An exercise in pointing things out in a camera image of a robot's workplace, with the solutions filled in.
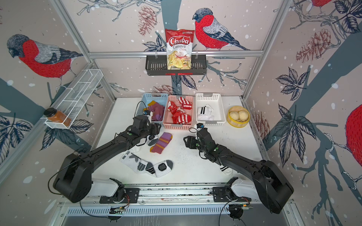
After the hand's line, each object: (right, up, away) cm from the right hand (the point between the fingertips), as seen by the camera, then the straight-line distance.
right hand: (187, 138), depth 84 cm
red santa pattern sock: (-4, +12, +19) cm, 23 cm away
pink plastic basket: (-14, +8, +18) cm, 24 cm away
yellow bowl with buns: (+38, +12, +16) cm, 43 cm away
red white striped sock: (-2, +22, +26) cm, 34 cm away
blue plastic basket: (-23, +27, +33) cm, 48 cm away
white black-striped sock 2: (+24, -19, -2) cm, 30 cm away
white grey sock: (-24, -4, +7) cm, 25 cm away
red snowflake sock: (-11, +19, +23) cm, 32 cm away
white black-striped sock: (+13, +15, +21) cm, 29 cm away
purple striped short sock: (-17, -4, +8) cm, 19 cm away
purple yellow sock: (-24, +19, +23) cm, 38 cm away
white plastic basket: (+24, +26, +33) cm, 49 cm away
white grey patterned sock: (-19, -18, -3) cm, 27 cm away
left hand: (-17, +9, +3) cm, 20 cm away
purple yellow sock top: (-22, +12, +16) cm, 30 cm away
